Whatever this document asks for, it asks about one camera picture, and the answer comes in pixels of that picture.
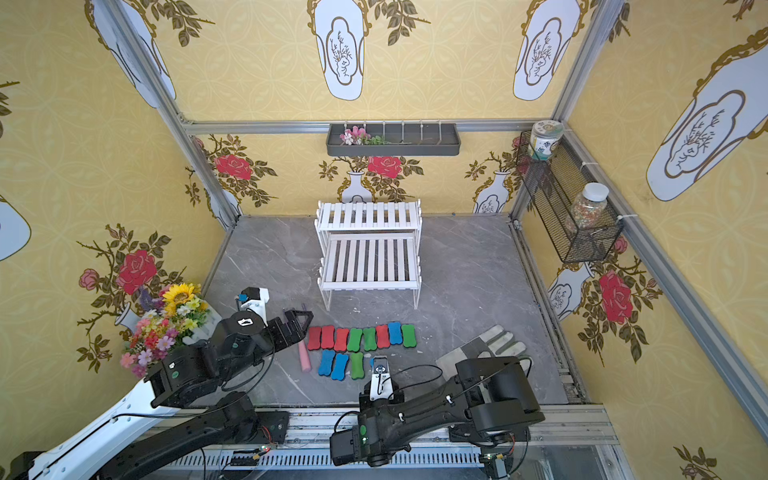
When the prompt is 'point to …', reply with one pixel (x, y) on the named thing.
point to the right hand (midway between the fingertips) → (377, 380)
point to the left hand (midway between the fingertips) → (293, 317)
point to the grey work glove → (490, 346)
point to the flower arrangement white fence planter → (173, 316)
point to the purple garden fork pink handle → (305, 360)
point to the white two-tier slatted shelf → (368, 246)
